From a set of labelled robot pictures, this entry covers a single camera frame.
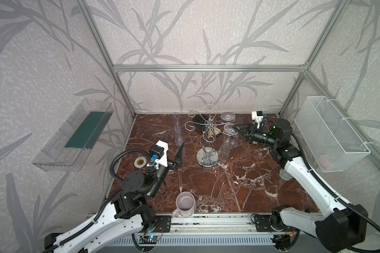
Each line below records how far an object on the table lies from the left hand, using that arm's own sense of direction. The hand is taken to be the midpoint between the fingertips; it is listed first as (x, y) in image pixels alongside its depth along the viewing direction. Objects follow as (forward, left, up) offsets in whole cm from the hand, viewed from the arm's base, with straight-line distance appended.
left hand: (178, 136), depth 57 cm
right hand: (+11, -23, -6) cm, 26 cm away
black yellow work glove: (+14, -12, -8) cm, 20 cm away
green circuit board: (-29, +15, -42) cm, 54 cm away
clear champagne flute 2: (+19, -22, -10) cm, 30 cm away
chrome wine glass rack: (+12, -13, -37) cm, 41 cm away
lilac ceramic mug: (-14, -1, -40) cm, 42 cm away
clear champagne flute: (+9, -22, -8) cm, 25 cm away
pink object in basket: (0, -67, -20) cm, 69 cm away
